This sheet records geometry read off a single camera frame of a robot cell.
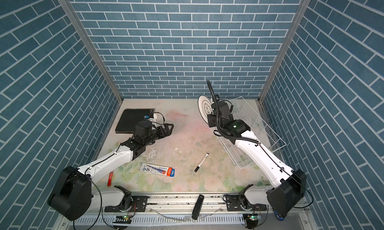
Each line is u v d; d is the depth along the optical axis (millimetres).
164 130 766
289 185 386
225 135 512
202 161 872
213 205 741
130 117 1052
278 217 705
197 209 718
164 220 705
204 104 820
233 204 737
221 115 542
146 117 747
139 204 733
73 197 404
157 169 845
